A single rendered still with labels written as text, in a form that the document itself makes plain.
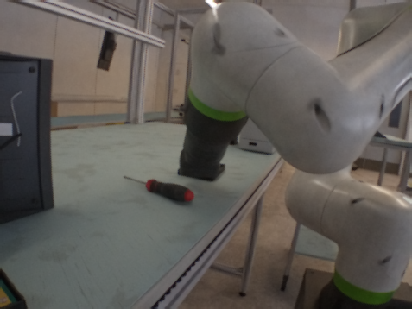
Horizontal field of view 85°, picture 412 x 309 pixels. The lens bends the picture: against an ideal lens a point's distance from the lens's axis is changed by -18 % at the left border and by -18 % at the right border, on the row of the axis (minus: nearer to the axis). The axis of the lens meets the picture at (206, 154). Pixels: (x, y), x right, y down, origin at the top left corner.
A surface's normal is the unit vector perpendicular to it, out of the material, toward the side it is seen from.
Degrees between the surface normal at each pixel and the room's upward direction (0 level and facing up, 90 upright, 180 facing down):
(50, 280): 0
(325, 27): 90
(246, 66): 93
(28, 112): 90
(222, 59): 104
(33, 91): 90
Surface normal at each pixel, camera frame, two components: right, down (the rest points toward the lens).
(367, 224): -0.87, 0.00
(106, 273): 0.08, -0.98
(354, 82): 0.19, -0.47
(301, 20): -0.39, 0.15
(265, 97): -0.72, 0.22
